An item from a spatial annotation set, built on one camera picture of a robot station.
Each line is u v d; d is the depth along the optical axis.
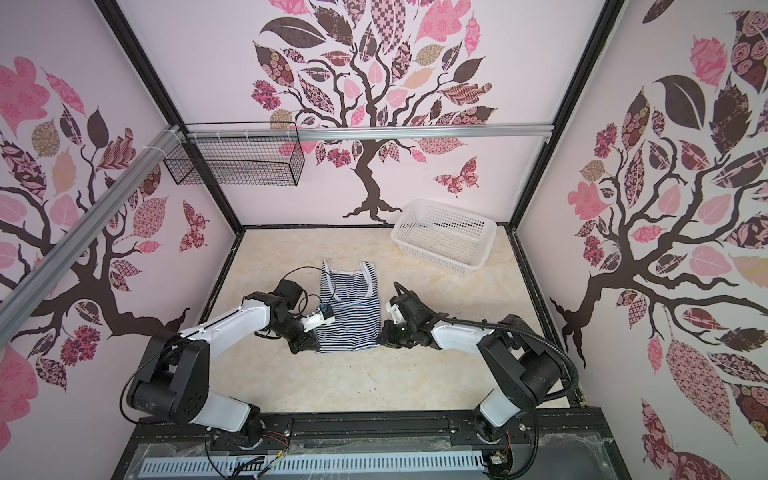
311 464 0.70
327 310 0.79
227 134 0.90
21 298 0.50
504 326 0.49
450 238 1.16
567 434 0.73
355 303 0.95
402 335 0.76
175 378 0.44
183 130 0.89
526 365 0.45
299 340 0.76
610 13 0.69
